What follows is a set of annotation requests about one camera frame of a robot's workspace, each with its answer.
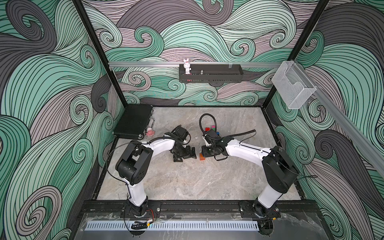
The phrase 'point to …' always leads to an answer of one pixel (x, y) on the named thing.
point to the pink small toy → (150, 132)
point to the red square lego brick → (207, 129)
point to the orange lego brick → (201, 157)
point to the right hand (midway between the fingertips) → (202, 153)
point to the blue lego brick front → (217, 133)
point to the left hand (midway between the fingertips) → (191, 157)
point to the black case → (134, 121)
